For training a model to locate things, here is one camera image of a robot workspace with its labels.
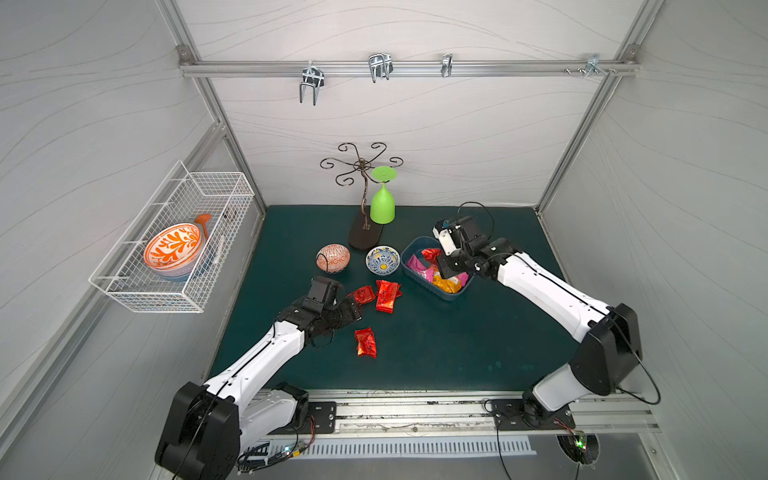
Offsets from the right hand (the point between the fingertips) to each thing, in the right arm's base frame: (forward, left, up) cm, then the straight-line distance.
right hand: (441, 260), depth 84 cm
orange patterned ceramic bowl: (+10, +36, -16) cm, 41 cm away
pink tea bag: (+7, +6, -13) cm, 16 cm away
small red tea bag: (-4, +23, -14) cm, 28 cm away
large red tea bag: (-3, +16, -14) cm, 21 cm away
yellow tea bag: (-1, -4, -13) cm, 13 cm away
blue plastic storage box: (+10, +6, -13) cm, 17 cm away
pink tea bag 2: (+2, -9, -12) cm, 15 cm away
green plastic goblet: (+16, +18, +6) cm, 24 cm away
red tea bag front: (-19, +21, -15) cm, 32 cm away
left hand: (-13, +24, -9) cm, 29 cm away
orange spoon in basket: (-1, +61, +16) cm, 64 cm away
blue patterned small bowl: (+11, +18, -16) cm, 27 cm away
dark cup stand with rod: (+23, +26, -16) cm, 38 cm away
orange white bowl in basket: (-13, +61, +19) cm, 65 cm away
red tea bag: (+1, +3, +2) cm, 4 cm away
